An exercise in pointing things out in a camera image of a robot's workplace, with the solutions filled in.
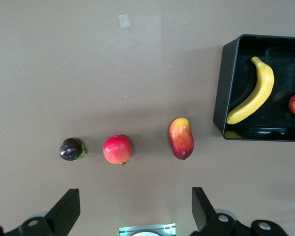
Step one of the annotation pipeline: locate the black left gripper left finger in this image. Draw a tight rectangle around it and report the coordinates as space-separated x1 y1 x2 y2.
0 188 81 236

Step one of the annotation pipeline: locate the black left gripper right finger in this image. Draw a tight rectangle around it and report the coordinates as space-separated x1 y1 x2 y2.
190 187 290 236

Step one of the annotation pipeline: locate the black plastic box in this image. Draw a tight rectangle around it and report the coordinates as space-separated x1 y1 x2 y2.
212 33 295 143

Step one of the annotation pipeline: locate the yellow banana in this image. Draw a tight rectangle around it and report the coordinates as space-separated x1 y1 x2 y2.
226 56 275 125

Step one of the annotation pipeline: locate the dark purple mangosteen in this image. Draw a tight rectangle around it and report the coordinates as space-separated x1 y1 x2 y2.
59 137 87 162

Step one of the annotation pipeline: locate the red yellow mango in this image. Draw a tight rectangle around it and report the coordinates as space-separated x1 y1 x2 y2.
168 117 195 161

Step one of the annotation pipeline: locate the red pomegranate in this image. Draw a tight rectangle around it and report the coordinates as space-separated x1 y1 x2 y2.
103 134 133 167

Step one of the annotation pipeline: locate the small tape patch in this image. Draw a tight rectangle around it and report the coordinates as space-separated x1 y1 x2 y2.
118 14 131 29

